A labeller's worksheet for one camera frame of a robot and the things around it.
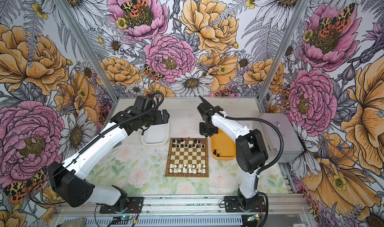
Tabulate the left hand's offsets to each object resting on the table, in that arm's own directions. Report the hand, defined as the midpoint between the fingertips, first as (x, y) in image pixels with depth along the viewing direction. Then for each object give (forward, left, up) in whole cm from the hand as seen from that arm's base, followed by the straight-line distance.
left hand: (160, 121), depth 79 cm
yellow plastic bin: (-4, -35, -23) cm, 42 cm away
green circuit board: (-39, +15, -23) cm, 48 cm away
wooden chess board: (-10, -14, -22) cm, 28 cm away
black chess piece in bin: (-10, -31, -19) cm, 38 cm away
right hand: (-2, -25, -14) cm, 29 cm away
